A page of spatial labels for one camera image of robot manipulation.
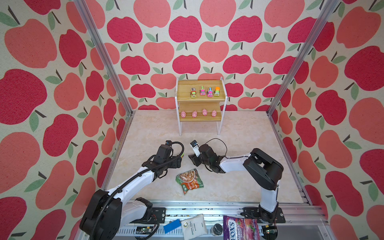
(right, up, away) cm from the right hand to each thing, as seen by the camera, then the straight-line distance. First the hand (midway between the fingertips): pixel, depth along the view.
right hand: (194, 152), depth 94 cm
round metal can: (+9, -27, -31) cm, 43 cm away
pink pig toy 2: (0, +25, +2) cm, 25 cm away
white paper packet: (-1, -32, -24) cm, 39 cm away
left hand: (-10, -3, -7) cm, 12 cm away
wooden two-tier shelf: (+3, +31, -11) cm, 33 cm away
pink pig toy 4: (+13, +25, +2) cm, 28 cm away
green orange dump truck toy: (-8, -2, +1) cm, 8 cm away
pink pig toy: (-7, +25, +1) cm, 26 cm away
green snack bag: (-3, -14, -9) cm, 17 cm away
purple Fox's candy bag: (+19, -31, -25) cm, 44 cm away
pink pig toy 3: (+7, +26, +3) cm, 27 cm away
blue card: (-12, -31, -25) cm, 41 cm away
